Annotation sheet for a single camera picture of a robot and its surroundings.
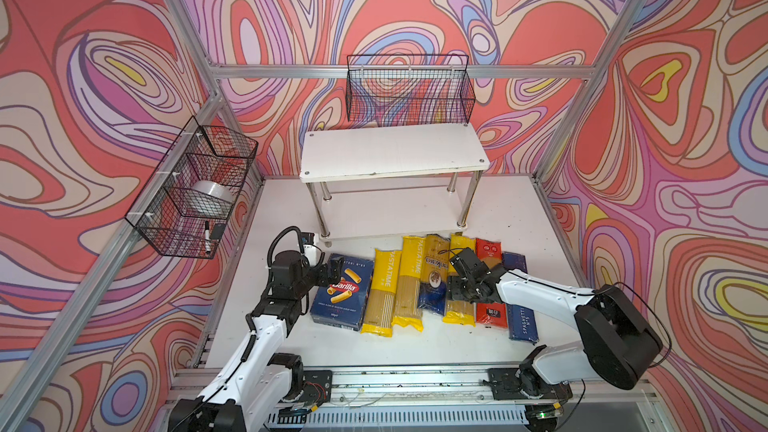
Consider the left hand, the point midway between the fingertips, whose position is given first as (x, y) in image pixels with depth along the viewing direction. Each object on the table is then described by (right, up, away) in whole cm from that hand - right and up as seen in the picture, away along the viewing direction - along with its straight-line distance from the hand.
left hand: (330, 255), depth 84 cm
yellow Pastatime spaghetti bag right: (+22, -14, +2) cm, 26 cm away
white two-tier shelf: (+18, +21, -9) cm, 29 cm away
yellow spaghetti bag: (+36, -16, 0) cm, 39 cm away
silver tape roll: (-26, +16, -14) cm, 33 cm away
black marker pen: (-28, +7, -12) cm, 31 cm away
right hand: (+39, -14, +5) cm, 41 cm away
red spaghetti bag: (+49, -2, +11) cm, 51 cm away
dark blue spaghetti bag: (+31, -7, +6) cm, 32 cm away
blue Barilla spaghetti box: (+53, -17, -4) cm, 56 cm away
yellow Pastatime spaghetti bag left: (+14, -17, -2) cm, 22 cm away
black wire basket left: (-32, +14, -12) cm, 37 cm away
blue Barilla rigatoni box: (+4, -13, -3) cm, 14 cm away
